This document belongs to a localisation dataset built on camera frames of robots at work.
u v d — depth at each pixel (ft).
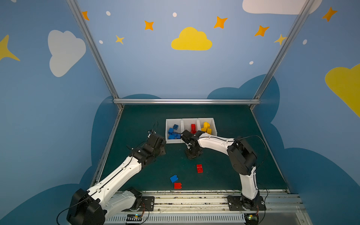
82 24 2.44
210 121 3.45
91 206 1.24
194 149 2.58
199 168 2.84
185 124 3.47
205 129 3.34
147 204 2.45
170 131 3.39
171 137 3.24
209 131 3.37
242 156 1.69
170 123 3.52
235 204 2.42
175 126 3.46
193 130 3.42
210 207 2.41
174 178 2.70
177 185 2.62
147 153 1.91
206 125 3.40
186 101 4.28
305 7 2.30
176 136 3.23
